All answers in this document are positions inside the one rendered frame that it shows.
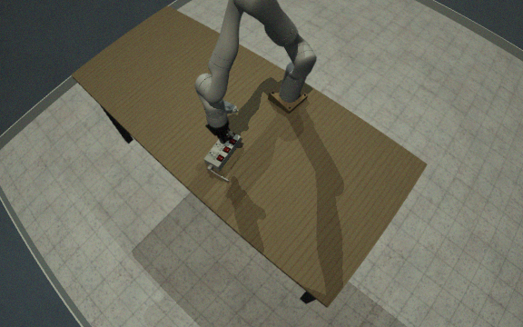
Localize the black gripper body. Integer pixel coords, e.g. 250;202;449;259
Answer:
209;120;230;135

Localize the white power strip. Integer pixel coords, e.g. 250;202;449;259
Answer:
204;134;242;182

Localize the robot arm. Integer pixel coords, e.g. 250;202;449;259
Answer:
195;0;317;128

